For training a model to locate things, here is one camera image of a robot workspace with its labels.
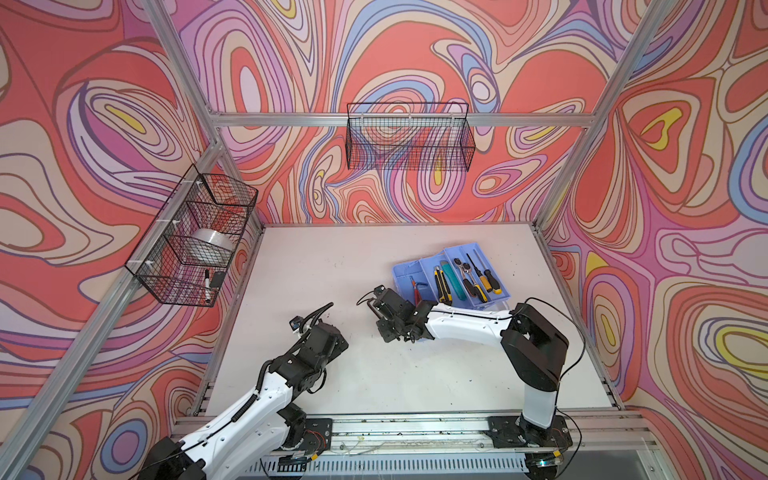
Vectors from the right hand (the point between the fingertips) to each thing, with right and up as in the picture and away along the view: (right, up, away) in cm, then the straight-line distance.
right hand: (389, 330), depth 89 cm
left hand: (-15, -2, -4) cm, 16 cm away
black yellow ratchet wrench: (+25, +19, +4) cm, 31 cm away
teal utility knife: (+20, +15, +3) cm, 25 cm away
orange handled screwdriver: (+9, +10, +9) cm, 17 cm away
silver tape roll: (-45, +26, -16) cm, 54 cm away
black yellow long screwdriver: (+31, +14, -1) cm, 34 cm away
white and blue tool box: (+21, +16, +1) cm, 27 cm away
